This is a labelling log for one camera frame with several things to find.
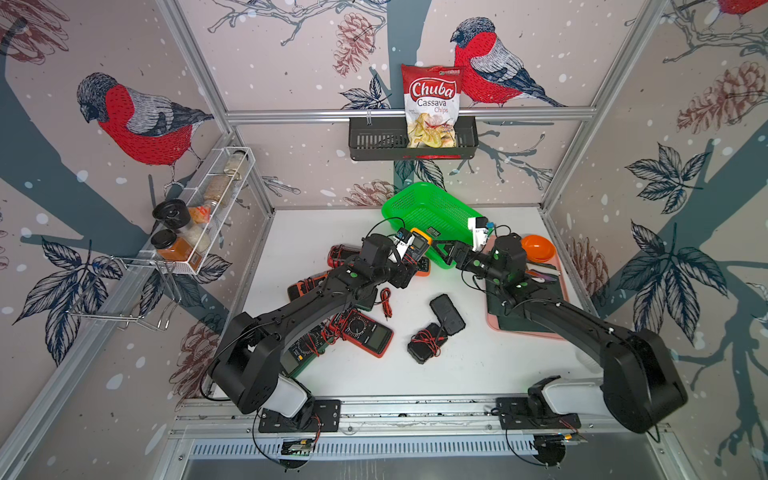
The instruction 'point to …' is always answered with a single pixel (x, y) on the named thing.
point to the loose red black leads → (385, 296)
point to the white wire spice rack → (211, 196)
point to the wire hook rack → (132, 289)
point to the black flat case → (448, 314)
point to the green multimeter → (303, 352)
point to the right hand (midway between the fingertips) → (437, 245)
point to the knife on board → (540, 274)
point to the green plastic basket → (426, 206)
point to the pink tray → (556, 289)
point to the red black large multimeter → (367, 332)
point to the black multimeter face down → (365, 297)
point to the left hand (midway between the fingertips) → (412, 256)
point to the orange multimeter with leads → (423, 267)
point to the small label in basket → (431, 230)
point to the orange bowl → (538, 248)
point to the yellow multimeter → (419, 246)
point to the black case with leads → (426, 343)
